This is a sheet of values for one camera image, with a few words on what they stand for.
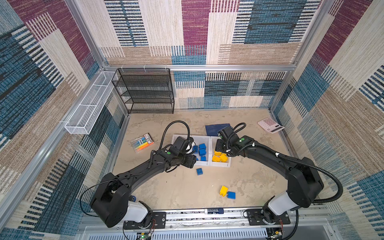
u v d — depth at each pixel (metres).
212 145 0.92
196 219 0.76
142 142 1.00
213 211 0.74
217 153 0.81
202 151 0.96
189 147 0.69
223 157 0.91
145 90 1.09
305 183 0.44
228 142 0.65
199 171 0.87
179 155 0.65
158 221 0.73
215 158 0.93
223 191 0.80
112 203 0.41
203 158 0.94
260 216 0.73
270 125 1.08
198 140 0.99
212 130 1.12
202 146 0.98
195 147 0.96
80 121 0.91
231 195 0.82
